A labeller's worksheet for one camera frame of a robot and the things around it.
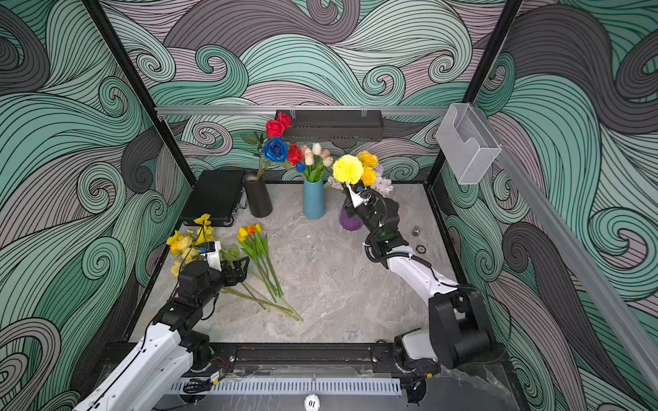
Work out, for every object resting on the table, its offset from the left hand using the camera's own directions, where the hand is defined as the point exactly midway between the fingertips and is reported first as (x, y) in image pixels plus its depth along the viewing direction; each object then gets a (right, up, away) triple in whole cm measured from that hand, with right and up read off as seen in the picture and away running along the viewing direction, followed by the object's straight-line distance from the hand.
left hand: (237, 257), depth 81 cm
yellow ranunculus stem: (-19, +11, +19) cm, 29 cm away
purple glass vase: (+40, +10, +21) cm, 46 cm away
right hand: (+34, +24, -5) cm, 42 cm away
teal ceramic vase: (+24, +19, +17) cm, 35 cm away
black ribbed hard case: (-23, +22, +36) cm, 48 cm away
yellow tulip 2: (-1, +1, +14) cm, 14 cm away
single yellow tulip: (+2, +6, +18) cm, 19 cm away
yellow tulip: (+5, -1, +14) cm, 15 cm away
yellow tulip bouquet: (+24, +32, +7) cm, 41 cm away
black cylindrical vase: (+2, +19, +19) cm, 27 cm away
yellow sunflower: (+3, -14, +5) cm, 15 cm away
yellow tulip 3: (-3, +6, +16) cm, 18 cm away
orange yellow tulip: (0, +7, +17) cm, 18 cm away
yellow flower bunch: (+8, -9, +9) cm, 15 cm away
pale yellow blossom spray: (-22, +2, +9) cm, 24 cm away
